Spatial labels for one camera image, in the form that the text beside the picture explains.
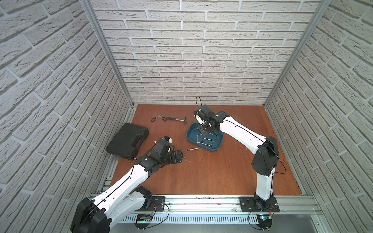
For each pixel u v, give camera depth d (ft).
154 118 3.61
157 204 2.39
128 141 3.02
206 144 3.13
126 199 1.88
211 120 2.00
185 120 3.58
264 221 2.29
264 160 1.62
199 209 2.42
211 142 3.17
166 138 2.43
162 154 2.05
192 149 3.10
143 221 2.32
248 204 2.41
